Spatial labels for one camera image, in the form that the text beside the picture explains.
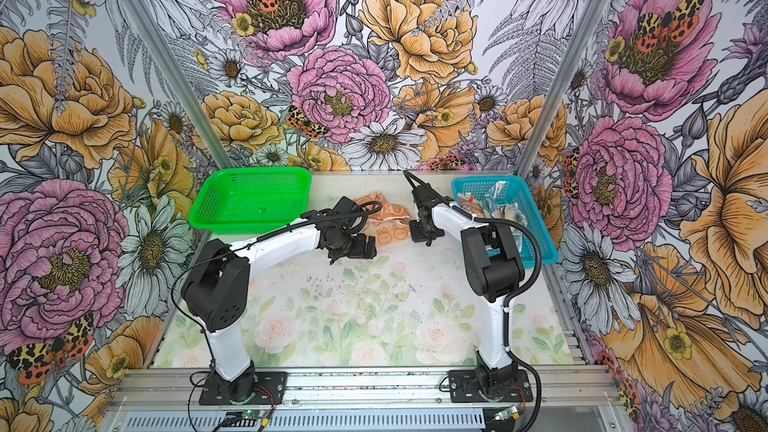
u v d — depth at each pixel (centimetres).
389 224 105
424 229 87
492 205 103
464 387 73
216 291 49
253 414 71
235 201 114
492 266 55
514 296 54
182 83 94
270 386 74
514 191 108
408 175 85
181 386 77
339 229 71
